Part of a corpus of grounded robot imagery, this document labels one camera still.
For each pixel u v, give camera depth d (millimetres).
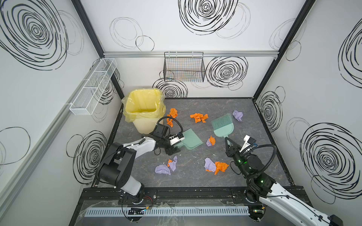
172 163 845
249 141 654
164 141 774
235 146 675
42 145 518
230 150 656
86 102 719
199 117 1055
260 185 572
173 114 1080
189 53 889
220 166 827
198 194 756
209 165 838
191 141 953
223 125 771
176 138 788
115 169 448
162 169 822
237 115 1059
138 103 991
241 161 635
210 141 928
